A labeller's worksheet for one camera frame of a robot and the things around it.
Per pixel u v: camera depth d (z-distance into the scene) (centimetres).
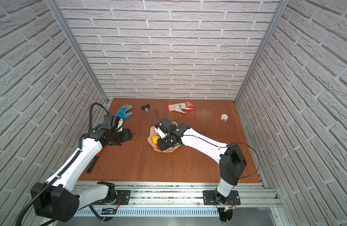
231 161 44
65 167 43
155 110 114
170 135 59
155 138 88
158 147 80
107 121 60
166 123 63
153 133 95
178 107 114
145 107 113
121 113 110
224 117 107
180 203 74
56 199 38
